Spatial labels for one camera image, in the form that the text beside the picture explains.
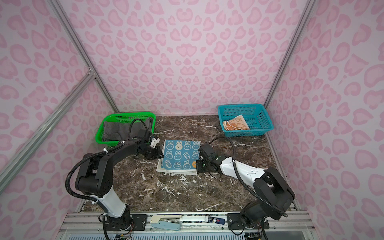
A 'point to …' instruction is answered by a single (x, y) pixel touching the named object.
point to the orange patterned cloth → (237, 123)
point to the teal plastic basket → (256, 116)
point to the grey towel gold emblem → (113, 131)
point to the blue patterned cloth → (180, 157)
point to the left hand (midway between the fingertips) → (163, 153)
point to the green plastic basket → (124, 117)
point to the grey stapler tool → (170, 222)
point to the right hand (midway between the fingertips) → (197, 166)
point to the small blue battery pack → (220, 221)
